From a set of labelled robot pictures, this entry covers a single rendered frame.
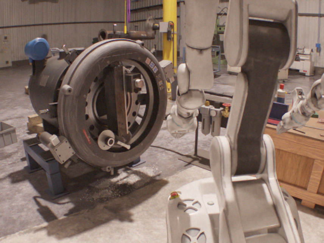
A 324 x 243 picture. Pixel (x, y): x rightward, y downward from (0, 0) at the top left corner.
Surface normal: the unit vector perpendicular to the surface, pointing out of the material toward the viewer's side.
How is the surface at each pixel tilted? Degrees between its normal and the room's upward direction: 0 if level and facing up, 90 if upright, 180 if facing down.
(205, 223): 39
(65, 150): 90
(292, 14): 91
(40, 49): 90
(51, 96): 80
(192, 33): 109
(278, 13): 126
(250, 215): 23
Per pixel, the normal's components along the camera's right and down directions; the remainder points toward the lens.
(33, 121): 0.75, 0.20
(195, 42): -0.35, 0.64
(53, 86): -0.63, -0.18
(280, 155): -0.69, 0.22
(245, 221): 0.03, -0.76
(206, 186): 0.07, -0.05
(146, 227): 0.00, -0.95
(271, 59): 0.07, 0.61
